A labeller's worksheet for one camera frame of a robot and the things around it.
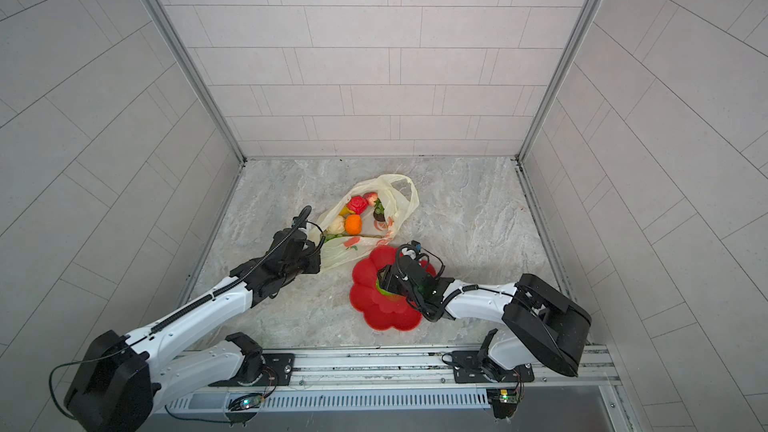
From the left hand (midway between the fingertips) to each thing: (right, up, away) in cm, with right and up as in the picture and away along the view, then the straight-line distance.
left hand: (326, 249), depth 85 cm
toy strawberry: (+12, +14, +15) cm, 24 cm away
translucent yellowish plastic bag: (+10, +7, +14) cm, 19 cm away
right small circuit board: (+45, -31, -17) cm, 57 cm away
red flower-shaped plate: (+17, -16, -5) cm, 23 cm away
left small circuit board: (-12, -29, -20) cm, 37 cm away
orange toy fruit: (+7, +6, +8) cm, 12 cm away
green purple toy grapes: (+15, +10, +11) cm, 21 cm away
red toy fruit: (+7, +12, +11) cm, 18 cm away
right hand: (+17, -8, 0) cm, 19 cm away
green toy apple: (+17, -9, -8) cm, 21 cm away
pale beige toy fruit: (+2, +6, +6) cm, 9 cm away
